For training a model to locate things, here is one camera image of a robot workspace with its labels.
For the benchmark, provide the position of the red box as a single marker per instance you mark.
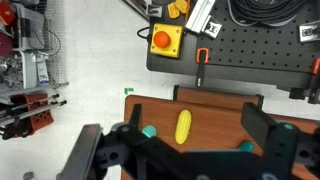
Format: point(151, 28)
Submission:
point(6, 12)

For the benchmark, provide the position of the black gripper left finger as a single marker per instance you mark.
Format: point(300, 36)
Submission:
point(133, 140)

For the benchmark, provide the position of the yellow emergency stop button box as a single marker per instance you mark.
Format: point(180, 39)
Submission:
point(166, 41)

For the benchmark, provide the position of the small grey floor object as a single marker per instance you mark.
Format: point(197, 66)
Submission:
point(28, 175)

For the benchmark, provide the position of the black perforated breadboard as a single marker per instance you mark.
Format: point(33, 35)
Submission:
point(253, 53)

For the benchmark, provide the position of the red perforated plastic crate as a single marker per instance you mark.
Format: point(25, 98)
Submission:
point(38, 116)

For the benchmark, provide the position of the silver aluminium extrusion bar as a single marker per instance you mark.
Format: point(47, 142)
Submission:
point(200, 13)

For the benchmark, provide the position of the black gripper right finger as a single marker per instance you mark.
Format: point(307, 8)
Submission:
point(256, 123)

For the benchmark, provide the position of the white labelled bottle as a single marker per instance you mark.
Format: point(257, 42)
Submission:
point(42, 71)

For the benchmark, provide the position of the grey plastic storage box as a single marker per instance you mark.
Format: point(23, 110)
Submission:
point(28, 26)

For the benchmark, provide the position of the yellow plastic toy piece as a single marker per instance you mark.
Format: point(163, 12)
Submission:
point(181, 5)
point(173, 10)

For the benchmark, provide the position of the silver metal corner bracket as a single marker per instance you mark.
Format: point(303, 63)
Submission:
point(310, 31)
point(212, 27)
point(155, 11)

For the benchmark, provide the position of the yellow toy corn cob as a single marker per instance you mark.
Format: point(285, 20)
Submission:
point(183, 126)

